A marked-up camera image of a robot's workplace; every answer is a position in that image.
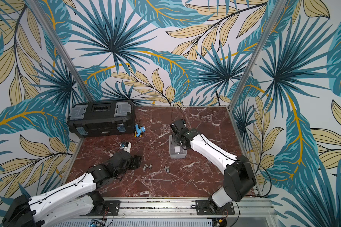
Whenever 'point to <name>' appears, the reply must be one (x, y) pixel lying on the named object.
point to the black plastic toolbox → (104, 118)
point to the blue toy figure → (139, 130)
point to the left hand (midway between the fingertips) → (137, 159)
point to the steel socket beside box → (168, 169)
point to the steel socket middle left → (146, 165)
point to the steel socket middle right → (150, 166)
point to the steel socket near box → (165, 168)
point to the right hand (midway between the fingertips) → (177, 139)
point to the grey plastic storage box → (176, 152)
